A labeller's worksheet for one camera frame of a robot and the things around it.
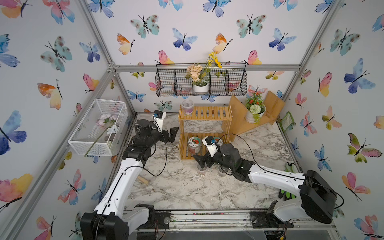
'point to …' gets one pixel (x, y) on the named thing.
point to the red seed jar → (201, 170)
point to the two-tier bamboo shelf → (222, 113)
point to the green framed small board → (287, 121)
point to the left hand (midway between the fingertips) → (170, 123)
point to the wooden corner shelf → (236, 121)
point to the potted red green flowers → (255, 108)
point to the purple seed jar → (187, 105)
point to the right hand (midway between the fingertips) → (200, 148)
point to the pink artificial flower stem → (107, 120)
